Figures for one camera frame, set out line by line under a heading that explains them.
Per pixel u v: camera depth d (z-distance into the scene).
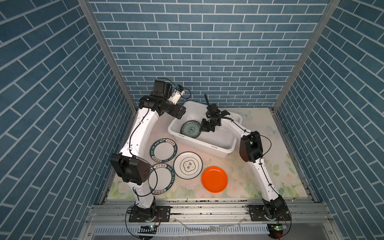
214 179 0.88
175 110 0.70
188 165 0.91
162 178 0.84
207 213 0.75
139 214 0.68
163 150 0.96
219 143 0.99
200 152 0.96
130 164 0.44
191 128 1.05
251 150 0.66
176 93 0.71
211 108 0.87
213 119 0.81
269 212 0.65
